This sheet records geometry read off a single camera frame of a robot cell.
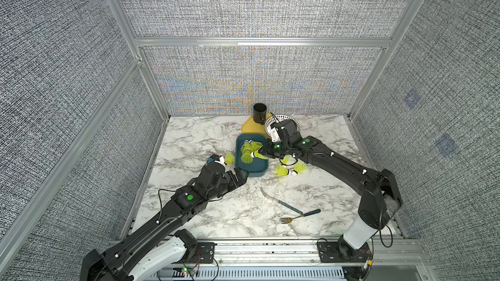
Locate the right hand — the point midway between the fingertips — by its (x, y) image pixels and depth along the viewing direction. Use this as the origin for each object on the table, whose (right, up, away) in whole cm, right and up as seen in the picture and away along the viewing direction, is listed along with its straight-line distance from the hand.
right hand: (257, 146), depth 81 cm
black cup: (+3, +19, +33) cm, 38 cm away
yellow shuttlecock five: (+13, -13, +15) cm, 24 cm away
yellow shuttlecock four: (0, -4, +3) cm, 5 cm away
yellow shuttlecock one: (-4, -2, +20) cm, 20 cm away
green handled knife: (+12, -26, +5) cm, 29 cm away
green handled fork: (+13, -31, 0) cm, 34 cm away
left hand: (-4, -11, -7) cm, 14 cm away
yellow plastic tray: (-2, +9, +32) cm, 34 cm away
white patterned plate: (+13, +14, +35) cm, 40 cm away
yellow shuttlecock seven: (+14, -7, -14) cm, 21 cm away
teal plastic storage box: (+2, -11, +14) cm, 18 cm away
